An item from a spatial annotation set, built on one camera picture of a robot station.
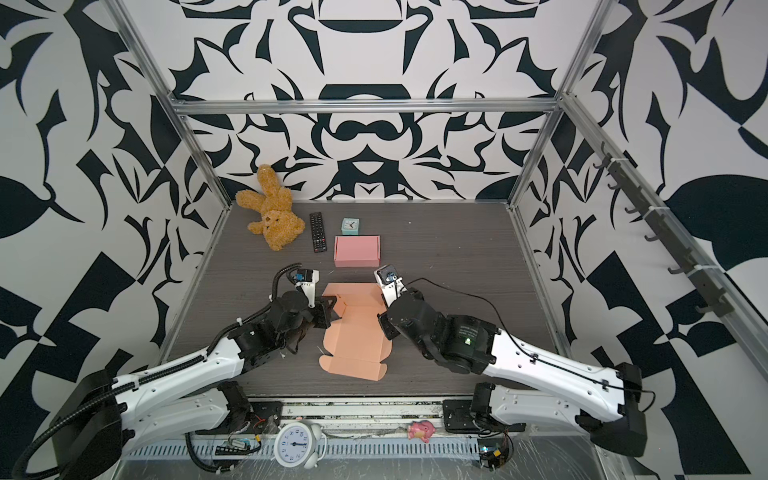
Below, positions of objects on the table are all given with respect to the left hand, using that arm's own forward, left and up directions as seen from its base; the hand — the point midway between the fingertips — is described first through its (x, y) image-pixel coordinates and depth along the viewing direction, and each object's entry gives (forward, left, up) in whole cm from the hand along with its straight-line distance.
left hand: (337, 294), depth 79 cm
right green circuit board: (-35, -37, -16) cm, 53 cm away
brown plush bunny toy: (+30, +23, -6) cm, 38 cm away
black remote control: (+31, +10, -13) cm, 35 cm away
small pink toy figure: (-29, -20, -11) cm, 37 cm away
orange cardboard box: (-9, -5, -9) cm, 14 cm away
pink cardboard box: (+22, -3, -12) cm, 25 cm away
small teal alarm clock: (+35, -1, -13) cm, 37 cm away
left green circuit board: (-31, +23, -12) cm, 40 cm away
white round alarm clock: (-31, +8, -12) cm, 34 cm away
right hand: (-7, -11, +10) cm, 17 cm away
